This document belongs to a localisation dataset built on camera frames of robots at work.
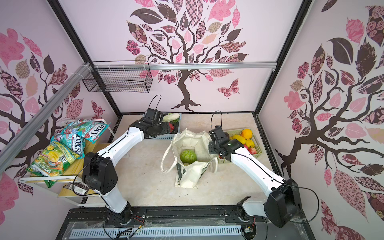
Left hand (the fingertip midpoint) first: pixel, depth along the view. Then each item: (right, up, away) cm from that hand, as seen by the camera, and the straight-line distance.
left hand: (165, 130), depth 89 cm
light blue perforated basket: (+4, -3, -9) cm, 11 cm away
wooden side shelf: (-27, -16, -34) cm, 47 cm away
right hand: (+30, -8, -6) cm, 31 cm away
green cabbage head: (+14, -16, -3) cm, 21 cm away
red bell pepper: (+2, +2, +11) cm, 11 cm away
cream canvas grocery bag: (+15, -23, -14) cm, 31 cm away
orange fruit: (+53, -2, +8) cm, 53 cm away
